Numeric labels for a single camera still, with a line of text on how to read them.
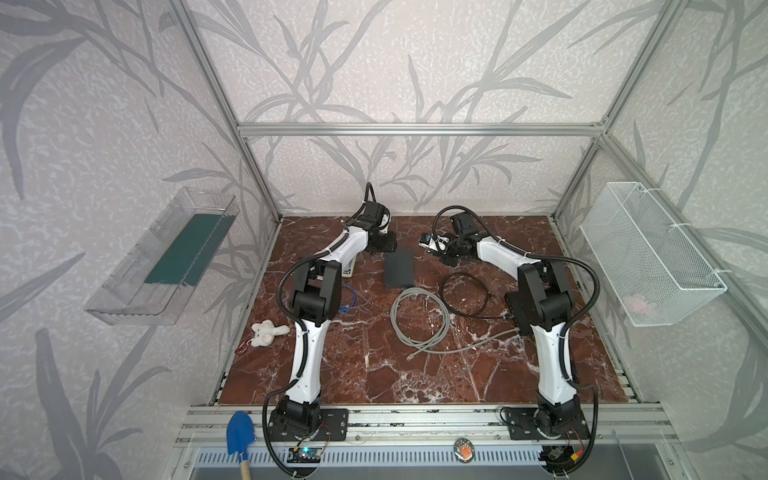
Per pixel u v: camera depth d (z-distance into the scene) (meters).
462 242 0.79
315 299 0.60
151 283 0.63
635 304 0.73
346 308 0.95
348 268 1.01
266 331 0.87
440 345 0.87
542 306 0.58
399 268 1.11
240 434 0.72
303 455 0.72
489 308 0.95
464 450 0.70
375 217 0.85
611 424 0.75
